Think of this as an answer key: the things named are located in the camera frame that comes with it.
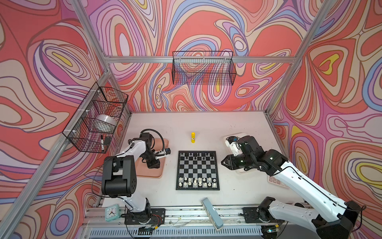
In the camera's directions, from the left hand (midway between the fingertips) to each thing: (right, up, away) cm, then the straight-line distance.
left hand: (156, 161), depth 91 cm
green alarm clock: (-18, -21, -18) cm, 33 cm away
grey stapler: (+33, -23, -18) cm, 44 cm away
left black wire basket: (-27, +22, -20) cm, 40 cm away
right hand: (+39, +2, -19) cm, 43 cm away
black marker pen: (-22, +14, -19) cm, 33 cm away
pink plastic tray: (-8, -4, -3) cm, 9 cm away
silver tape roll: (-21, +24, -19) cm, 37 cm away
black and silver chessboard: (+26, -4, -5) cm, 26 cm away
